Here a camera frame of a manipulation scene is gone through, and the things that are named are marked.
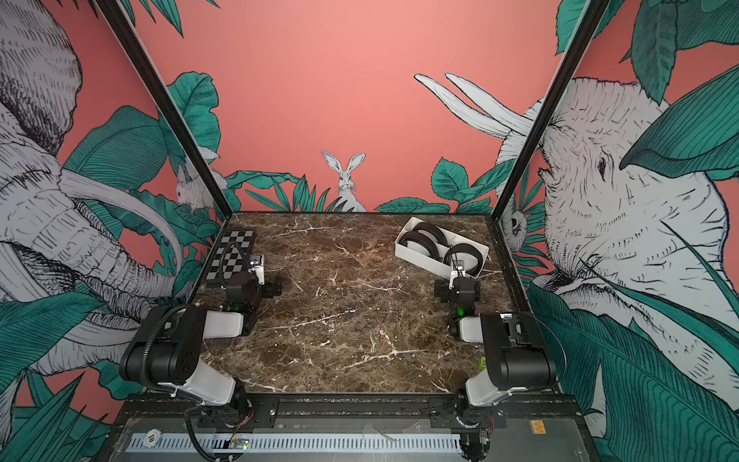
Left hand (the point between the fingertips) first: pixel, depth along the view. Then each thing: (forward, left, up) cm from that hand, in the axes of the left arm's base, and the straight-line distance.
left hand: (266, 267), depth 95 cm
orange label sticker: (-48, -76, -6) cm, 90 cm away
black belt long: (+4, -68, +2) cm, 68 cm away
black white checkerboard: (+9, +16, -4) cm, 19 cm away
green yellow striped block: (-32, -66, -5) cm, 74 cm away
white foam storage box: (+6, -60, 0) cm, 60 cm away
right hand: (-4, -64, 0) cm, 64 cm away
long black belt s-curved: (+14, -58, +2) cm, 60 cm away
